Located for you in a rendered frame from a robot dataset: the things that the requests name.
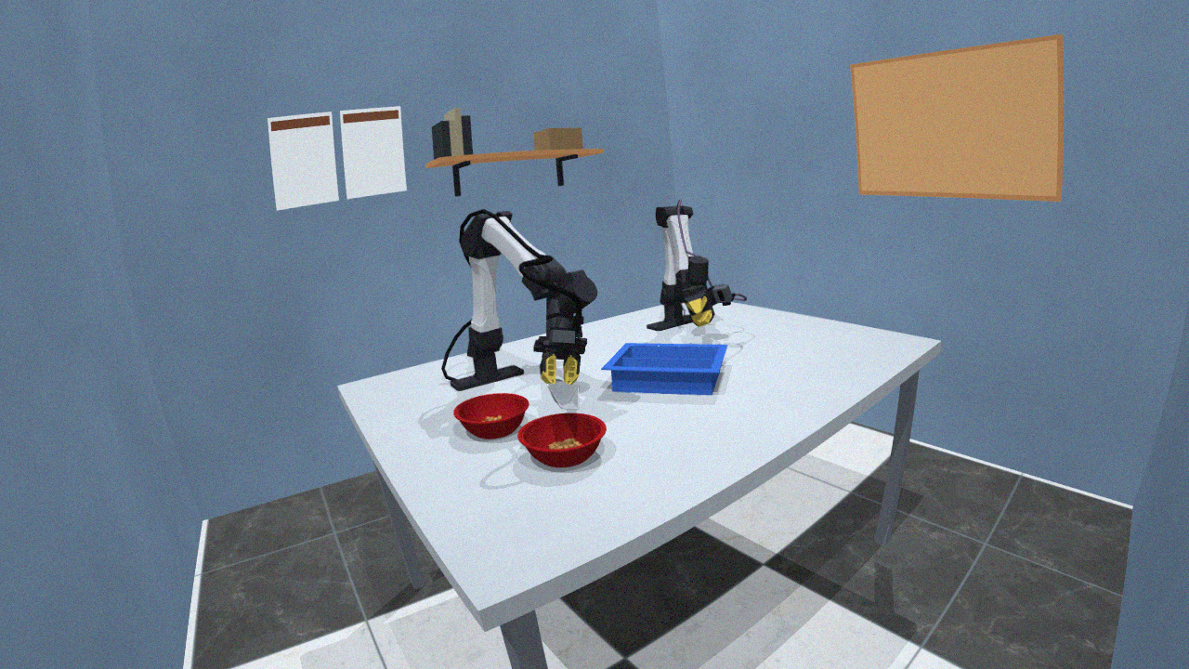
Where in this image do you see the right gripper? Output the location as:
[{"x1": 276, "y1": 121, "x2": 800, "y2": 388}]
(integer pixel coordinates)
[{"x1": 533, "y1": 317, "x2": 587, "y2": 385}]

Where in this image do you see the grey scoop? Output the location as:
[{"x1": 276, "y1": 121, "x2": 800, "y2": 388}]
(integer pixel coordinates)
[{"x1": 546, "y1": 379, "x2": 579, "y2": 410}]

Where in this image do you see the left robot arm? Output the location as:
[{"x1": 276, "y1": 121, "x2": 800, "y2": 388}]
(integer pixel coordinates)
[{"x1": 647, "y1": 206, "x2": 734, "y2": 332}]

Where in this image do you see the red bowl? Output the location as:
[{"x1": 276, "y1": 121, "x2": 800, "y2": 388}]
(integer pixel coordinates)
[
  {"x1": 453, "y1": 393, "x2": 529, "y2": 438},
  {"x1": 517, "y1": 414, "x2": 608, "y2": 467}
]

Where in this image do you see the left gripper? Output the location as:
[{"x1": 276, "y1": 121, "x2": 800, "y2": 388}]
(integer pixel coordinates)
[{"x1": 682, "y1": 286, "x2": 715, "y2": 327}]

